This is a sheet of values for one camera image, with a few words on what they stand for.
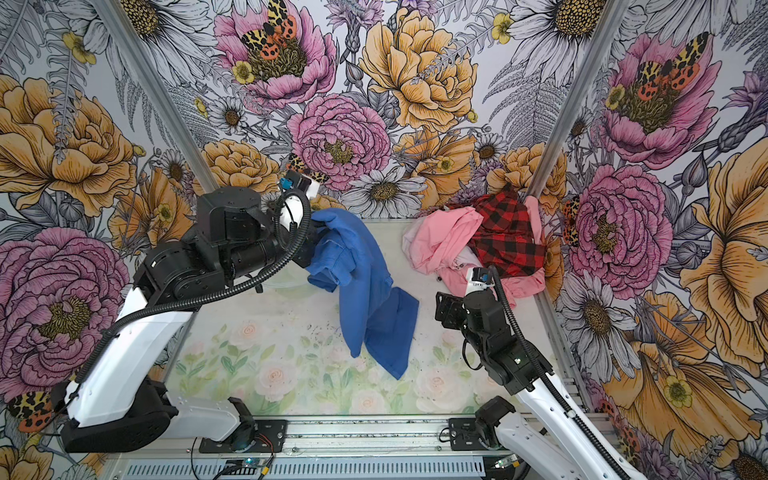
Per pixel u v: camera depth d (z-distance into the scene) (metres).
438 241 1.02
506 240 0.99
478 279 0.62
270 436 0.73
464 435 0.74
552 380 0.45
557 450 0.54
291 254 0.35
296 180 0.44
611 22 0.73
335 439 0.76
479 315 0.54
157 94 0.85
